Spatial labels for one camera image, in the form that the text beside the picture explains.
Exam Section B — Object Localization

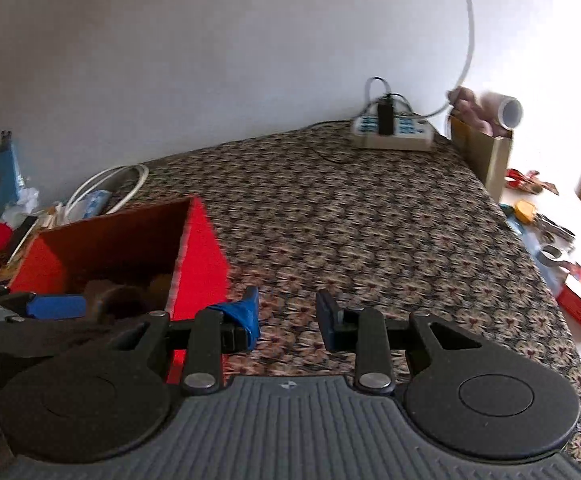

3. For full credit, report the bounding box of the black charger cable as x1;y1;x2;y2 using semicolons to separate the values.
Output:
311;76;396;163

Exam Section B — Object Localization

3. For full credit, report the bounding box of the white power strip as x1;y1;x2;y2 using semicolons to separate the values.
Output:
351;114;434;152

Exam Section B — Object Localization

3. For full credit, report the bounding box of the white roll tube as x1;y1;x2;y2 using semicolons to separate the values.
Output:
485;92;524;133

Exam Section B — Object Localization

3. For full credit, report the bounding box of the thick white cable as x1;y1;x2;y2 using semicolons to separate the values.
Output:
428;0;474;118

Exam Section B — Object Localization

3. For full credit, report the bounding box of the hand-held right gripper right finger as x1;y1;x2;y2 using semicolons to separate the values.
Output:
317;289;491;392

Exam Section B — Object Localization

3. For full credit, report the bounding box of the blue clipped packet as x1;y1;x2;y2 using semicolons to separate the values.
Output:
0;131;26;211

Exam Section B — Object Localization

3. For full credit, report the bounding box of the tan paper bag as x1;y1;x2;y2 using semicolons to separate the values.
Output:
448;112;514;201

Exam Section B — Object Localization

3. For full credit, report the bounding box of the red ribbon bow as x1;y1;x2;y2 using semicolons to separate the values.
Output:
505;169;559;196

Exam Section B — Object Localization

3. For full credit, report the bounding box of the pink plush toy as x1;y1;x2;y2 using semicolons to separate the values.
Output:
447;86;496;136

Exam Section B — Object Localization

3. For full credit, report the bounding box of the coiled white cable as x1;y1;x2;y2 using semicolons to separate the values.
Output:
64;164;150;216

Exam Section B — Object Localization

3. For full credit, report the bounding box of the black charger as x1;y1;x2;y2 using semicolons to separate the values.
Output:
377;95;395;136

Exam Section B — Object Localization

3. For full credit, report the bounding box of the dark flat phone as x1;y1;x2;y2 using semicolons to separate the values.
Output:
0;215;41;281

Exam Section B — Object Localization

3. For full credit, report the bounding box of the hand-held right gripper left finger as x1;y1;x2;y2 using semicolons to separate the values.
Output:
110;287;260;395

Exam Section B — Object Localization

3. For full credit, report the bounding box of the crumpled white tissue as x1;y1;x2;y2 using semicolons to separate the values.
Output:
3;187;41;226

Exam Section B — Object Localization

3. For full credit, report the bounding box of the red cardboard box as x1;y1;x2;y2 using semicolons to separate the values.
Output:
8;196;231;386

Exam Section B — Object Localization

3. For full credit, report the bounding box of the blue white packet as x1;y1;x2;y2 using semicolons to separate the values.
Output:
78;190;114;218

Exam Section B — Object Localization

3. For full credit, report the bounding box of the clear blue plastic bag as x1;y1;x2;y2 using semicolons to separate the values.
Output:
503;210;566;296

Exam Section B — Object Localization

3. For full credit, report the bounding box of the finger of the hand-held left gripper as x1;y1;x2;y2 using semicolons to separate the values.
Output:
0;316;144;358
0;284;87;320

